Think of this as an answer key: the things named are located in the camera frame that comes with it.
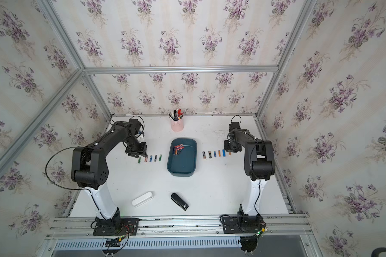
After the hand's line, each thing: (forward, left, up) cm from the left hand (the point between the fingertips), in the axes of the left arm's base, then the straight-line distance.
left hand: (144, 156), depth 90 cm
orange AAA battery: (+5, -45, -5) cm, 46 cm away
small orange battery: (+5, -51, -5) cm, 52 cm away
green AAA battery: (+3, -8, -7) cm, 11 cm away
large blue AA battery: (+5, -48, -5) cm, 48 cm away
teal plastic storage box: (+2, -22, -5) cm, 22 cm away
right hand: (+8, -53, -6) cm, 54 cm away
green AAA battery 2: (+1, +4, -6) cm, 8 cm away
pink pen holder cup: (+25, -17, -1) cm, 30 cm away
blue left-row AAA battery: (+2, -2, -7) cm, 8 cm away
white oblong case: (-23, -3, -3) cm, 23 cm away
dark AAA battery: (+2, -5, -6) cm, 8 cm away
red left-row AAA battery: (+1, 0, -6) cm, 6 cm away
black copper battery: (+5, -39, -5) cm, 40 cm away
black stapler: (-25, -22, -3) cm, 33 cm away
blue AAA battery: (+4, -42, -6) cm, 43 cm away
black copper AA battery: (+4, -35, -6) cm, 36 cm away
